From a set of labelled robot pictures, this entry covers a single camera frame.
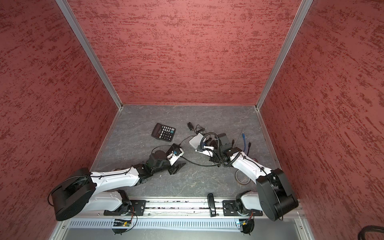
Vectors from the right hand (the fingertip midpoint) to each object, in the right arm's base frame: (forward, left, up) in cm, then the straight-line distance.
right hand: (207, 152), depth 88 cm
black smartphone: (+4, +20, -2) cm, 21 cm away
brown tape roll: (-14, -19, -6) cm, 25 cm away
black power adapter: (+24, +11, -4) cm, 26 cm away
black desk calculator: (+18, +29, -3) cm, 34 cm away
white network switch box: (+11, +7, -5) cm, 14 cm away
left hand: (-5, +15, +1) cm, 16 cm away
